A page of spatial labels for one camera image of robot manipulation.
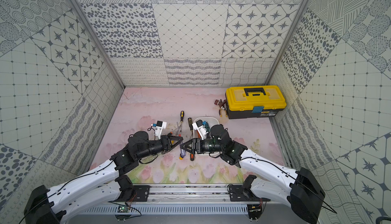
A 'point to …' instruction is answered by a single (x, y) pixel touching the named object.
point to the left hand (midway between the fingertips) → (182, 137)
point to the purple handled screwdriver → (183, 152)
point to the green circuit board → (122, 209)
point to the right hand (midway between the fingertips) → (184, 147)
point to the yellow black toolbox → (253, 101)
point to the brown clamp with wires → (221, 104)
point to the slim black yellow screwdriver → (182, 115)
